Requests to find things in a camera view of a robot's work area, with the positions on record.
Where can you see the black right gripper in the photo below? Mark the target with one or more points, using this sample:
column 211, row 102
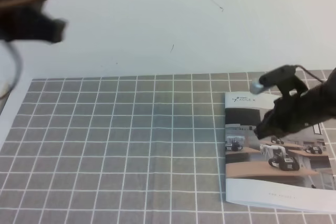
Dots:
column 297, row 112

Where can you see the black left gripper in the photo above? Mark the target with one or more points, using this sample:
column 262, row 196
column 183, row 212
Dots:
column 24, row 20

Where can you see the white robot catalogue book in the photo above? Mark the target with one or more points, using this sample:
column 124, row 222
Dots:
column 288, row 172

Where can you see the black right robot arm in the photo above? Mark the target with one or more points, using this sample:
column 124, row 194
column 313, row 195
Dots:
column 299, row 107

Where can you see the grey checkered tablecloth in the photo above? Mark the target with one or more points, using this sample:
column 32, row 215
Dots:
column 136, row 149

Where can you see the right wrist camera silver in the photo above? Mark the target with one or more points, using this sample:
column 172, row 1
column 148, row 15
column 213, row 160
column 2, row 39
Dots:
column 284, row 78

